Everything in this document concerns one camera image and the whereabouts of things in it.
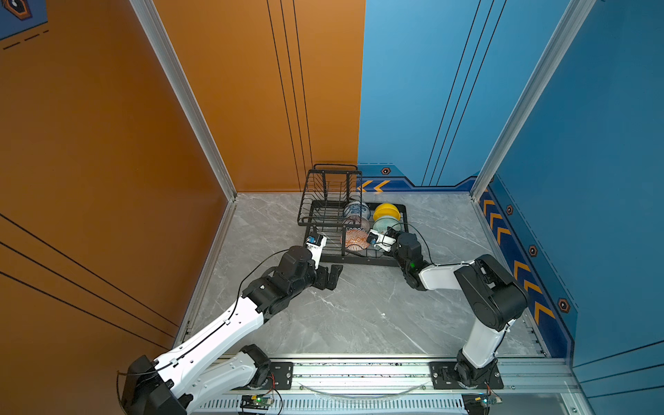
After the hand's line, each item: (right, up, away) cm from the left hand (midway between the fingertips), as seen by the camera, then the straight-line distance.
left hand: (330, 261), depth 77 cm
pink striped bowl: (+8, +12, +2) cm, 14 cm away
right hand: (+22, +10, +18) cm, 30 cm away
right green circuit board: (+41, -38, -7) cm, 56 cm away
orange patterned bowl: (+9, +4, +25) cm, 27 cm away
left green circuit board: (-20, -38, -6) cm, 43 cm away
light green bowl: (+20, +11, +25) cm, 34 cm away
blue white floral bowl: (+10, +17, +32) cm, 38 cm away
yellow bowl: (+22, +16, +25) cm, 37 cm away
